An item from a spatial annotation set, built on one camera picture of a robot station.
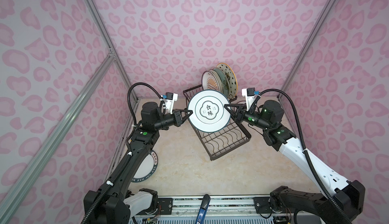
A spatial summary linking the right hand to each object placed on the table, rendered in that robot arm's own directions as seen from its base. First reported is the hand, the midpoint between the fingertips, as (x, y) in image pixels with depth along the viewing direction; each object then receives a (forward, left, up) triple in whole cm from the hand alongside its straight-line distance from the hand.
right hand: (226, 106), depth 65 cm
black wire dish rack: (+1, +1, -35) cm, 35 cm away
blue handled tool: (-30, +8, -33) cm, 45 cm away
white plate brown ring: (-1, +7, -5) cm, 8 cm away
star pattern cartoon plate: (+24, -5, -4) cm, 25 cm away
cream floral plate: (+19, +2, -1) cm, 19 cm away
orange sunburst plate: (+26, +7, -8) cm, 28 cm away
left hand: (0, +15, -3) cm, 15 cm away
